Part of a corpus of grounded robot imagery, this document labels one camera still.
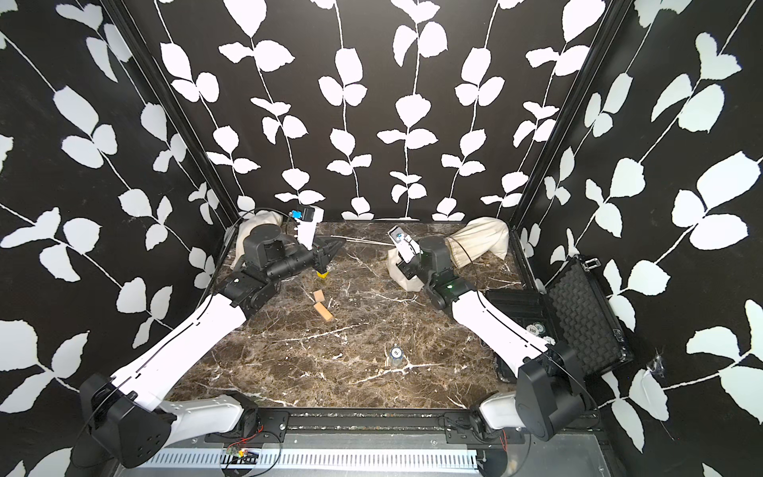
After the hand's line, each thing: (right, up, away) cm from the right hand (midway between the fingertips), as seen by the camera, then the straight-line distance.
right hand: (405, 239), depth 82 cm
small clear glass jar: (-2, -33, -2) cm, 33 cm away
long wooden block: (-26, -23, +13) cm, 37 cm away
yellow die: (-28, -13, +22) cm, 38 cm away
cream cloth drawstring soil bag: (+3, -14, +7) cm, 16 cm away
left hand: (-16, +1, -13) cm, 21 cm away
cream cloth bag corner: (-60, +6, +30) cm, 67 cm away
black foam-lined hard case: (+49, -20, -1) cm, 52 cm away
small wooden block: (-28, -19, +14) cm, 36 cm away
